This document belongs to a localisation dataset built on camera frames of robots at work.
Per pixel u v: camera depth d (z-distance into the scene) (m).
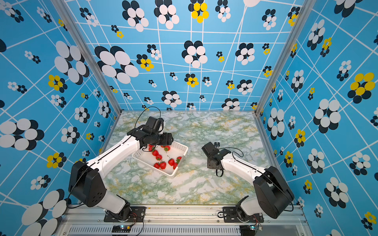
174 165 0.88
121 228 0.72
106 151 0.99
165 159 0.92
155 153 0.94
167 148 0.96
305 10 0.69
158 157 0.91
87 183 0.42
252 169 0.48
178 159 0.91
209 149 0.69
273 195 0.42
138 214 0.74
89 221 0.73
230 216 0.72
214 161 0.62
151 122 0.65
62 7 0.68
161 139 0.75
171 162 0.89
